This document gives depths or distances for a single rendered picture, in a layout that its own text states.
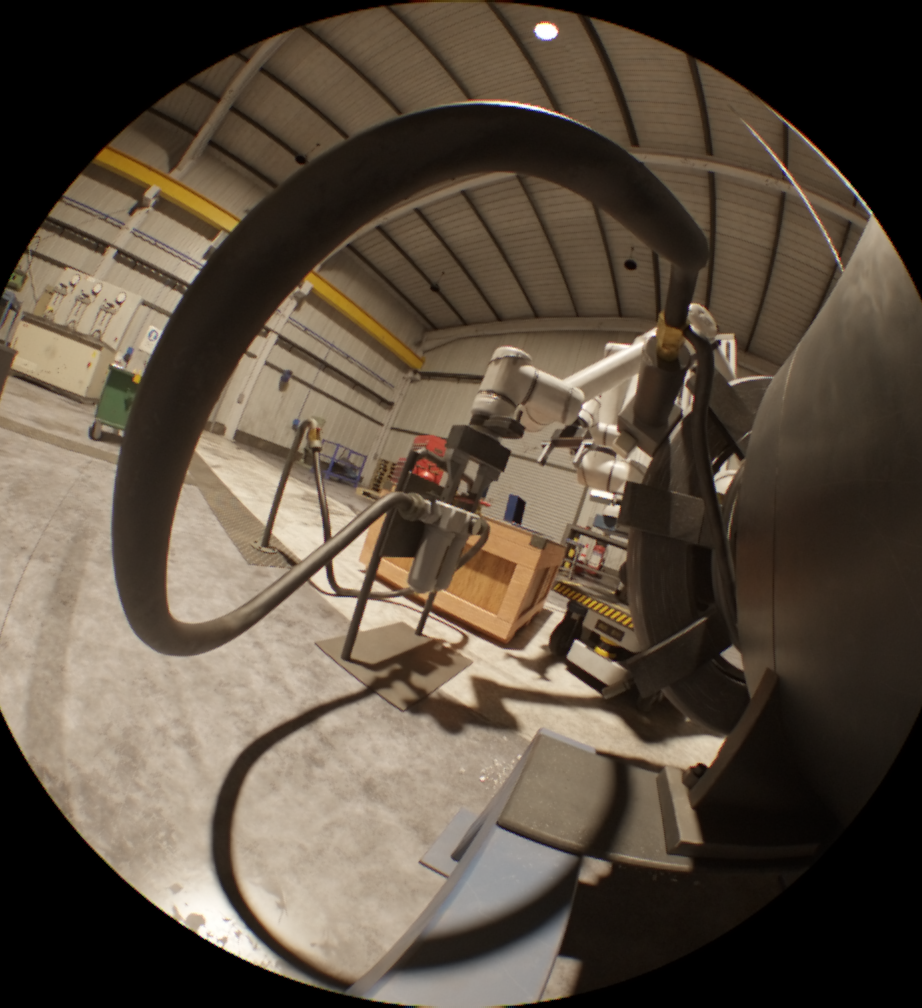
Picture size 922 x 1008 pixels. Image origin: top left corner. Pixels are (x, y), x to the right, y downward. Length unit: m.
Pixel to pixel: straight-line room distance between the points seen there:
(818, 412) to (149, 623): 0.42
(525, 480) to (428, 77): 11.08
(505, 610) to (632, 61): 8.33
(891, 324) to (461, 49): 8.44
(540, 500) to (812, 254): 10.15
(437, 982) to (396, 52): 9.14
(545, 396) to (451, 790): 0.77
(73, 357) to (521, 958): 5.69
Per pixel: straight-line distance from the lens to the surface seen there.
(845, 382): 0.25
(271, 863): 0.49
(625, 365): 0.99
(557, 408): 0.69
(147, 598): 0.18
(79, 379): 5.48
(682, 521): 0.58
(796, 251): 9.38
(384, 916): 0.49
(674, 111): 8.19
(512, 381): 0.66
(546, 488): 9.50
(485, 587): 1.30
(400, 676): 0.86
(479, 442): 0.63
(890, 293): 0.24
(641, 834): 0.34
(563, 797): 0.32
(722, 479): 1.32
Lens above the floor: 0.46
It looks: 1 degrees up
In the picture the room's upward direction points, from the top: 20 degrees clockwise
